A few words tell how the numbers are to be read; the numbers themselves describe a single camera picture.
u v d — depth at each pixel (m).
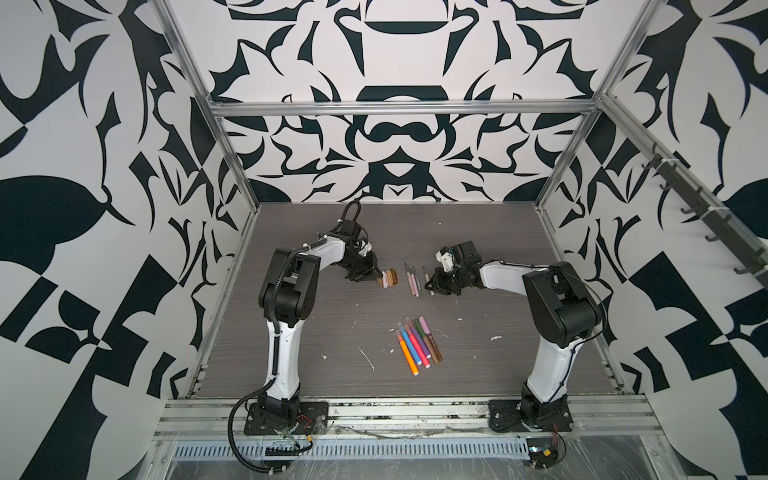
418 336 0.87
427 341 0.86
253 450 0.71
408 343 0.85
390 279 0.99
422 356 0.83
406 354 0.84
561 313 0.51
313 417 0.74
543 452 0.71
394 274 1.00
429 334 0.87
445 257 0.94
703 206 0.59
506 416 0.74
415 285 0.97
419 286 0.97
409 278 0.99
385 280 0.99
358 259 0.89
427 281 0.96
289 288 0.58
